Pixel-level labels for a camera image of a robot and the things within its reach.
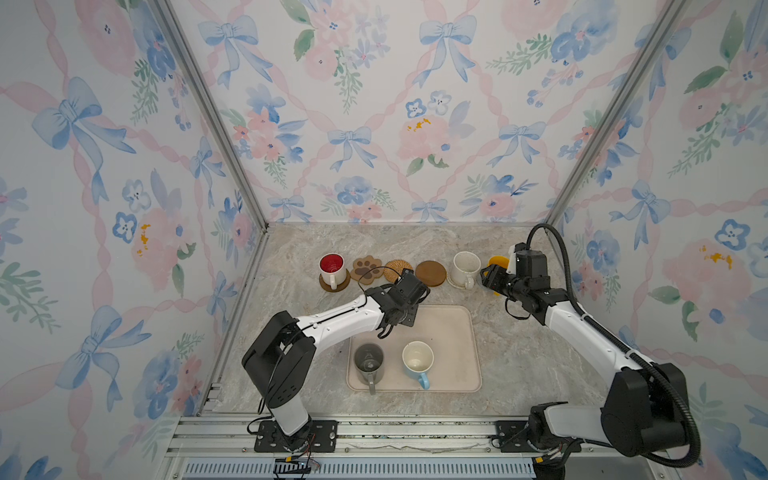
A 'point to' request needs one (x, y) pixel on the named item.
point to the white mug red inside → (332, 269)
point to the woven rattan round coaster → (397, 265)
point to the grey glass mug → (369, 364)
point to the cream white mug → (466, 264)
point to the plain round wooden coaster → (430, 273)
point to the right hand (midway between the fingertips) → (488, 272)
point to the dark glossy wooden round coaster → (339, 287)
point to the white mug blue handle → (418, 357)
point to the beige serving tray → (450, 332)
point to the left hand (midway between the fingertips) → (406, 307)
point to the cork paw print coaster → (366, 269)
